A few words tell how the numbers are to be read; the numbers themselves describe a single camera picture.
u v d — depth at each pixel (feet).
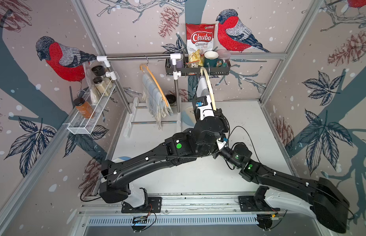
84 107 2.17
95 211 2.41
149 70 3.50
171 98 3.14
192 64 2.78
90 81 2.47
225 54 2.79
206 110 1.43
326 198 1.32
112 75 2.67
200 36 2.55
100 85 2.49
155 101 2.88
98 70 2.55
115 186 1.27
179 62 2.65
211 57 2.67
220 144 2.04
